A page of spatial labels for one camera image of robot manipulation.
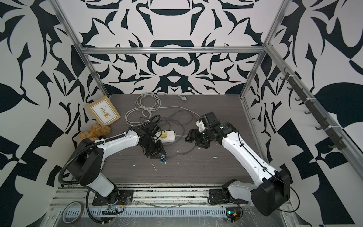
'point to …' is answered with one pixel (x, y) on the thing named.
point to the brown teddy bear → (94, 133)
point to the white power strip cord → (138, 108)
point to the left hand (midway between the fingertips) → (164, 152)
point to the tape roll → (79, 217)
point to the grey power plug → (183, 98)
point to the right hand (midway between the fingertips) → (189, 139)
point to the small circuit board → (233, 213)
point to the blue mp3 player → (162, 158)
